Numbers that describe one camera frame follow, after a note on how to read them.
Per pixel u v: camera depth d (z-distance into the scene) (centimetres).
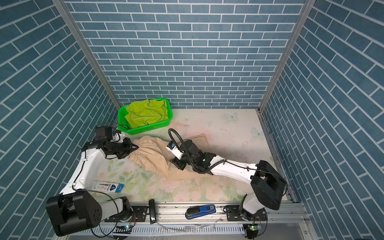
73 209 44
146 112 109
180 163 70
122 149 71
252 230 72
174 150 68
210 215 74
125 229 72
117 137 74
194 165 60
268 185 43
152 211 72
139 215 74
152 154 81
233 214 73
